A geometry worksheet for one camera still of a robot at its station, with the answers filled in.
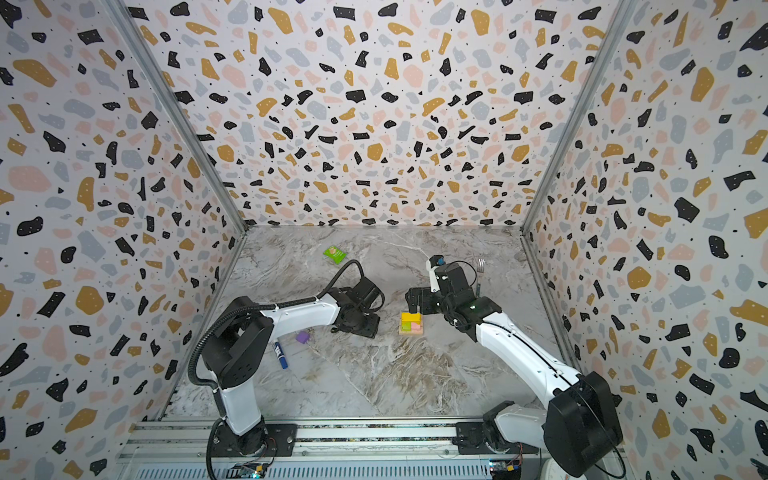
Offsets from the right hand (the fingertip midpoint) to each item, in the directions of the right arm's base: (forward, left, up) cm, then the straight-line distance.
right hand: (416, 288), depth 82 cm
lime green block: (-3, +3, -16) cm, 17 cm away
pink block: (-3, 0, -16) cm, 16 cm away
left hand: (-4, +13, -15) cm, 20 cm away
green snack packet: (+27, +30, -18) cm, 44 cm away
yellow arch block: (-1, +1, -14) cm, 14 cm away
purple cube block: (-6, +35, -18) cm, 39 cm away
